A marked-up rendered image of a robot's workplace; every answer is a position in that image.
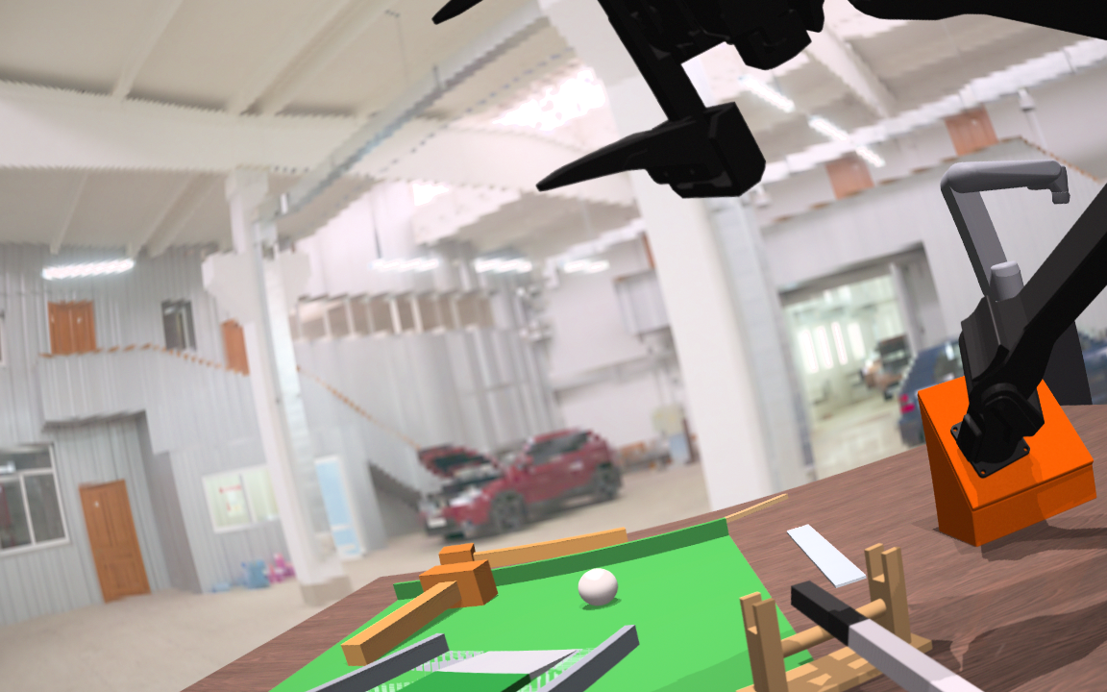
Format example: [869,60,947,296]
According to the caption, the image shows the white ball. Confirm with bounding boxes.
[578,568,619,606]

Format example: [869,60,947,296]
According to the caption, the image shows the white flat bar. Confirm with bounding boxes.
[787,525,866,588]

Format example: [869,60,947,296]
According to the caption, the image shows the green putting mat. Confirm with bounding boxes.
[269,535,772,692]

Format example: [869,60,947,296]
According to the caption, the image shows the tan wooden stick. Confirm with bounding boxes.
[726,494,788,521]

